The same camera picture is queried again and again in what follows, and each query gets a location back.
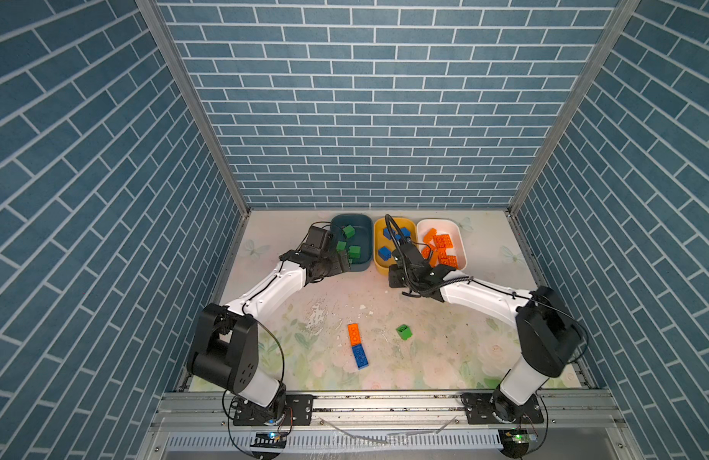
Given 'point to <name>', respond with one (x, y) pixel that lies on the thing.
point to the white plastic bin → (447, 226)
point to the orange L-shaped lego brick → (354, 333)
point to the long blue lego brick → (359, 356)
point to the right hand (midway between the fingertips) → (389, 268)
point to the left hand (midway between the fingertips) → (337, 264)
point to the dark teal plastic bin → (363, 238)
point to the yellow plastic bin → (380, 265)
